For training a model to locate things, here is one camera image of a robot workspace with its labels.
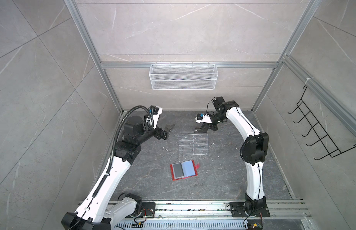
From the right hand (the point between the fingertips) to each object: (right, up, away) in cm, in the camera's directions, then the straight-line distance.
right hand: (203, 125), depth 92 cm
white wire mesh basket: (-12, +35, +9) cm, 38 cm away
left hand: (-22, +4, -24) cm, 33 cm away
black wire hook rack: (+49, -10, -33) cm, 60 cm away
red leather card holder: (-12, -28, -4) cm, 31 cm away
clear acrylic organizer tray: (-6, -13, +3) cm, 15 cm away
